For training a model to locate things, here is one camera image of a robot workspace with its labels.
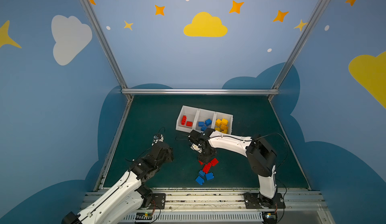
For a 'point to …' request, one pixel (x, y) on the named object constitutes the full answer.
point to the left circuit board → (143, 217)
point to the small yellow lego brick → (217, 129)
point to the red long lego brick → (206, 168)
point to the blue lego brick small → (201, 173)
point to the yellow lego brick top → (224, 131)
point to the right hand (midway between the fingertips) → (208, 154)
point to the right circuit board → (270, 217)
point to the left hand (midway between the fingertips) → (169, 148)
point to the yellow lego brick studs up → (223, 127)
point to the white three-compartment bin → (190, 118)
